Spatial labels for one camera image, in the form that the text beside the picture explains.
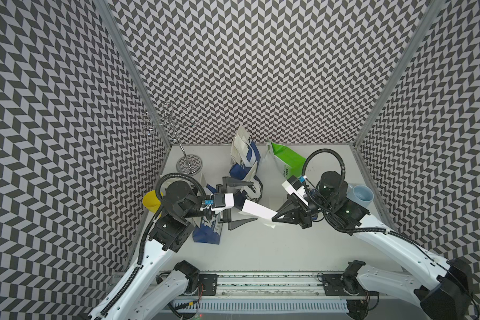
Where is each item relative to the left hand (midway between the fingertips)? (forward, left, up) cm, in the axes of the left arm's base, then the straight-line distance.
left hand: (252, 198), depth 55 cm
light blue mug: (+22, -54, -36) cm, 69 cm away
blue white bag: (+1, +16, -26) cm, 31 cm away
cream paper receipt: (-1, -1, -3) cm, 4 cm away
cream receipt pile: (-4, -6, -9) cm, 12 cm away
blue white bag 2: (+18, +2, -11) cm, 21 cm away
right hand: (-4, -7, -7) cm, 11 cm away
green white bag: (+36, -20, -29) cm, 51 cm away
